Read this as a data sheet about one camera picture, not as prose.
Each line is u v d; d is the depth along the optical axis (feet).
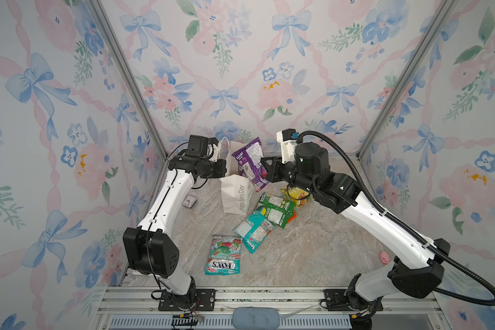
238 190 2.66
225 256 2.68
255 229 2.88
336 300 2.40
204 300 2.40
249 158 2.22
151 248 1.39
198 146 2.02
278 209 3.04
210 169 2.24
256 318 2.23
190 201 3.20
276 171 1.79
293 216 3.08
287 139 1.75
